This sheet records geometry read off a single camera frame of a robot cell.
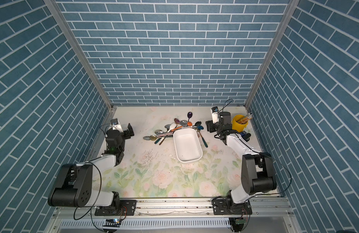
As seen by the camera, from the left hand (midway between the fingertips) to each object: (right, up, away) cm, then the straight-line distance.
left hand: (125, 125), depth 89 cm
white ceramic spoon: (+27, -1, +16) cm, 32 cm away
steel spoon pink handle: (+19, -6, +13) cm, 24 cm away
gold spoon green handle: (+50, -12, +10) cm, 53 cm away
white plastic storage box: (+38, -14, +10) cm, 42 cm away
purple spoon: (+40, +7, +27) cm, 49 cm away
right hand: (+55, +3, +4) cm, 55 cm away
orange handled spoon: (+39, 0, +20) cm, 44 cm away
